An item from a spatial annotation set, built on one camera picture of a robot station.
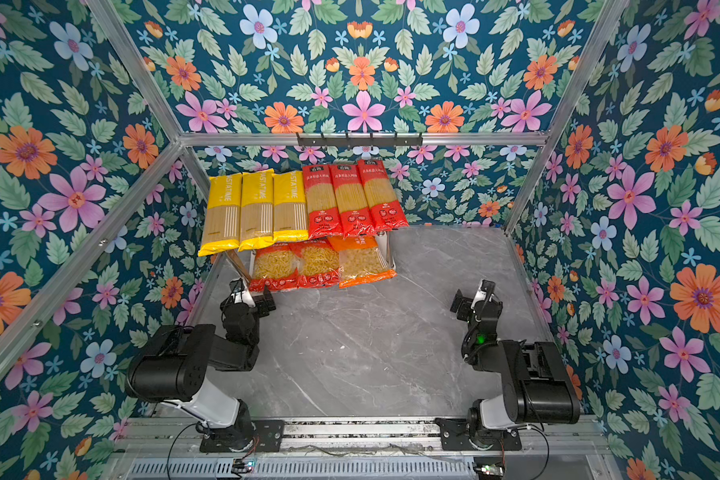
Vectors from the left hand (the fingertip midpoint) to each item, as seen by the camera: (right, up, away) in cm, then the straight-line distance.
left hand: (250, 282), depth 89 cm
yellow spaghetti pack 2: (+9, +20, -15) cm, 26 cm away
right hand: (+69, -4, +2) cm, 70 cm away
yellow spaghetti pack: (+1, +16, -18) cm, 24 cm away
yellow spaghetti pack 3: (+17, +21, -14) cm, 30 cm away
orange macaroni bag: (+33, +6, +7) cm, 35 cm away
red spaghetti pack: (+25, +20, -15) cm, 36 cm away
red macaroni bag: (+6, +5, +6) cm, 10 cm away
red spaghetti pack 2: (+33, +20, -15) cm, 42 cm away
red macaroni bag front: (+19, +6, +6) cm, 21 cm away
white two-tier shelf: (-4, +5, +10) cm, 12 cm away
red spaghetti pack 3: (+41, +20, -16) cm, 48 cm away
